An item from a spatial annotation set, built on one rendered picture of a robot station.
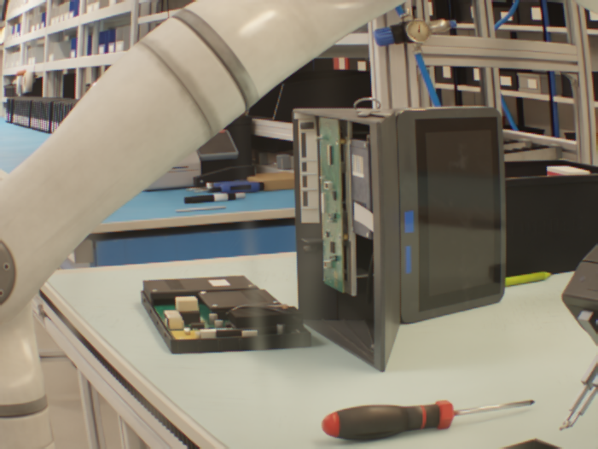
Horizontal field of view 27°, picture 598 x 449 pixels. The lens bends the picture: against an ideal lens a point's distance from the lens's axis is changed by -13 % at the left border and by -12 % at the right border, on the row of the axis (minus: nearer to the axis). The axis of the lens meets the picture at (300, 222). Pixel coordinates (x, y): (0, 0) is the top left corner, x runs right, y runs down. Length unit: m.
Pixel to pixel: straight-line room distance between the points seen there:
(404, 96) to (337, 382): 1.79
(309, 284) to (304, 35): 0.47
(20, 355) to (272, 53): 0.29
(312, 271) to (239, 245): 1.49
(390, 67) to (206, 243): 0.52
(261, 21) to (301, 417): 0.30
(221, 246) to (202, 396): 1.76
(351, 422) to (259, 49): 0.26
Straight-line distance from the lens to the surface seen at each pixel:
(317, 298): 1.36
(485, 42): 2.97
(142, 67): 0.91
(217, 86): 0.91
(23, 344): 0.97
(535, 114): 8.86
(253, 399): 1.07
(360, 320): 1.36
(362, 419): 0.93
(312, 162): 1.35
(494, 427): 0.96
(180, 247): 2.81
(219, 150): 3.38
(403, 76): 2.87
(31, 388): 0.94
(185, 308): 1.32
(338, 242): 1.27
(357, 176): 1.24
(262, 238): 2.86
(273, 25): 0.93
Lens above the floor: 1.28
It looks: 8 degrees down
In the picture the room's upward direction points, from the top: 2 degrees counter-clockwise
